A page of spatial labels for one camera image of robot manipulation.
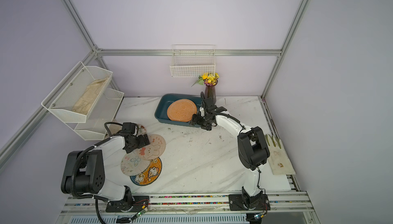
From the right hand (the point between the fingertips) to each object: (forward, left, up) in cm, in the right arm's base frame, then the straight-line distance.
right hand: (191, 126), depth 90 cm
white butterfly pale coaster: (-19, +34, -10) cm, 40 cm away
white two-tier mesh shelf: (+1, +58, +1) cm, 58 cm away
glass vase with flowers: (+27, -12, +12) cm, 32 cm away
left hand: (-7, +31, -10) cm, 33 cm away
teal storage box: (+28, +19, -4) cm, 34 cm away
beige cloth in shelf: (+3, +53, +20) cm, 57 cm away
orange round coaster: (+19, +8, -7) cm, 22 cm away
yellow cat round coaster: (-24, +24, -11) cm, 35 cm away
